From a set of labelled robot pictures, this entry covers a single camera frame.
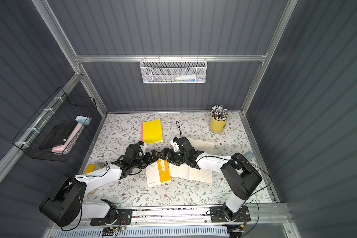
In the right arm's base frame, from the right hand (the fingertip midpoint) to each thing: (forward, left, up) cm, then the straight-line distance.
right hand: (161, 160), depth 82 cm
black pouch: (+2, +46, +21) cm, 51 cm away
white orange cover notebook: (-3, +2, -10) cm, 10 cm away
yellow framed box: (-4, +38, -1) cm, 38 cm away
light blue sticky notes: (+16, +44, +16) cm, 50 cm away
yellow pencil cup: (+28, -36, -4) cm, 46 cm away
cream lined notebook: (-3, -18, -11) cm, 22 cm away
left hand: (+3, +2, -3) cm, 4 cm away
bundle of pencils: (+29, -35, +8) cm, 46 cm away
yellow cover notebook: (+29, +11, -11) cm, 33 cm away
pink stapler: (-5, +40, +21) cm, 46 cm away
